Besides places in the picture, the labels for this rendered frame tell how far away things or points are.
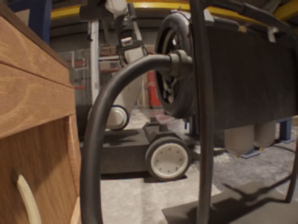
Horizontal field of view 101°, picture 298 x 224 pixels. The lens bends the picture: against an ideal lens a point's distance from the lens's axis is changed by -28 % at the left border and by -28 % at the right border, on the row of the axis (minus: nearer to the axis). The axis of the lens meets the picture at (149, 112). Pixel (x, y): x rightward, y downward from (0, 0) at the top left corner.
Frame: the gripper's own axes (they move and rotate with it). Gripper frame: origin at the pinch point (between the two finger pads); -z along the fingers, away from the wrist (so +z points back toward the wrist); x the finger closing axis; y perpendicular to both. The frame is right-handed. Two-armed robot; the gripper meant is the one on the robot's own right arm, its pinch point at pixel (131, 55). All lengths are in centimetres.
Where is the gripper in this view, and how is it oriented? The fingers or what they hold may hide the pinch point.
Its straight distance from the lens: 76.2
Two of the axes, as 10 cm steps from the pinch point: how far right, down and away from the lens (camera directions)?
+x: 9.6, -2.6, 0.9
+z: -2.6, -9.6, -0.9
